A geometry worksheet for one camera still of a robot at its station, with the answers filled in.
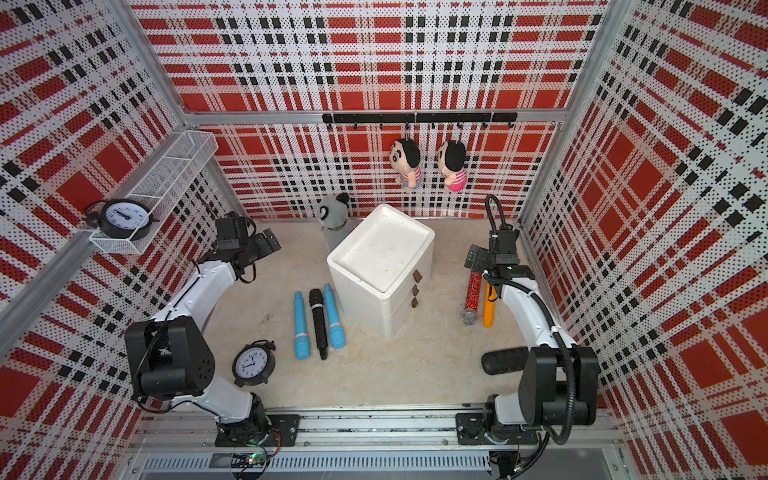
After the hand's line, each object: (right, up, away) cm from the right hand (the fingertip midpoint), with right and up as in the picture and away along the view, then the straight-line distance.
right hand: (492, 257), depth 87 cm
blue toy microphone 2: (-46, -22, -1) cm, 51 cm away
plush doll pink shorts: (-10, +33, +11) cm, 37 cm away
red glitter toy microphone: (-6, -18, +3) cm, 19 cm away
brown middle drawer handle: (-23, -10, 0) cm, 25 cm away
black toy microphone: (-54, -16, +6) cm, 56 cm away
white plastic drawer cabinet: (-32, -3, -10) cm, 34 cm away
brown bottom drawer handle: (-23, -15, +5) cm, 28 cm away
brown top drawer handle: (-23, -5, -7) cm, 24 cm away
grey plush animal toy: (-50, +14, +11) cm, 53 cm away
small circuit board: (-67, -50, -15) cm, 85 cm away
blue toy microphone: (-56, -24, -1) cm, 61 cm away
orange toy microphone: (+1, -16, +9) cm, 18 cm away
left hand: (-68, +4, +3) cm, 69 cm away
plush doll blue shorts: (-26, +31, +4) cm, 40 cm away
